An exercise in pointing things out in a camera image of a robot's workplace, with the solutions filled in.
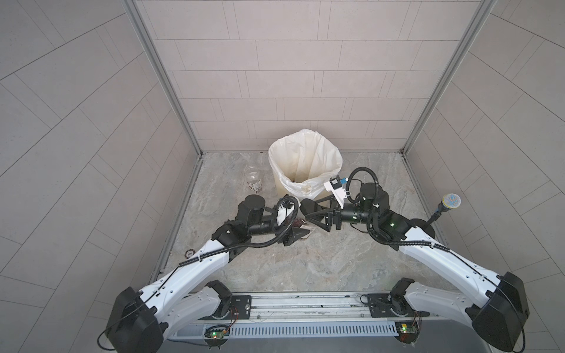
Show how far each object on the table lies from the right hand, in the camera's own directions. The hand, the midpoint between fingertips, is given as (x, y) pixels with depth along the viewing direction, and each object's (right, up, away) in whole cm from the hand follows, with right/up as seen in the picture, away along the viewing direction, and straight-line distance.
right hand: (312, 215), depth 66 cm
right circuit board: (+30, -37, +2) cm, 48 cm away
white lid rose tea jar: (-23, +12, +24) cm, 35 cm away
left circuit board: (-27, -34, -3) cm, 44 cm away
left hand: (-2, -3, +3) cm, 5 cm away
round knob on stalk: (+44, +3, +3) cm, 44 cm away
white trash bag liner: (-1, +17, +26) cm, 32 cm away
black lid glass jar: (-4, -2, -3) cm, 5 cm away
